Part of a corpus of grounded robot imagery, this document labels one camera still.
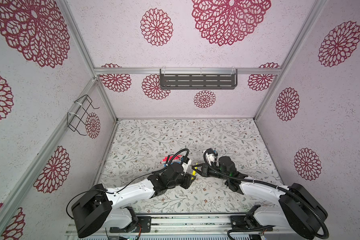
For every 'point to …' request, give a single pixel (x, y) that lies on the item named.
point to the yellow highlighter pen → (194, 172)
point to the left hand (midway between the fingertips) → (192, 179)
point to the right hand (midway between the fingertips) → (192, 166)
